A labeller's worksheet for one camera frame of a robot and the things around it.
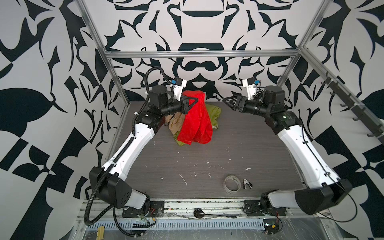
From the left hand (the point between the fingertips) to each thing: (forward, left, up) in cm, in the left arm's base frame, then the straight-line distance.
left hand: (198, 95), depth 67 cm
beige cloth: (+13, +14, -35) cm, 40 cm away
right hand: (-2, -13, 0) cm, 13 cm away
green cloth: (+21, -14, -36) cm, 44 cm away
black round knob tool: (-40, +1, -37) cm, 55 cm away
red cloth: (-6, +1, -14) cm, 16 cm away
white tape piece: (-42, -60, -40) cm, 84 cm away
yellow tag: (-46, +45, -39) cm, 75 cm away
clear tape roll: (-31, -16, -38) cm, 51 cm away
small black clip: (-26, -25, -40) cm, 54 cm away
